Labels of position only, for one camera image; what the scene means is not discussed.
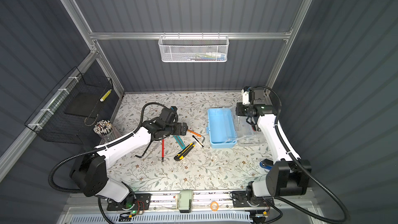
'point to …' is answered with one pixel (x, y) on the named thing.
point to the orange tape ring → (211, 207)
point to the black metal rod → (145, 151)
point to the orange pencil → (194, 133)
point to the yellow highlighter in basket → (105, 95)
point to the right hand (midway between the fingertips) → (241, 108)
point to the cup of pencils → (106, 130)
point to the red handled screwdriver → (163, 147)
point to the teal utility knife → (180, 141)
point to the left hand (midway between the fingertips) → (180, 126)
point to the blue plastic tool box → (222, 127)
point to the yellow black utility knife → (178, 156)
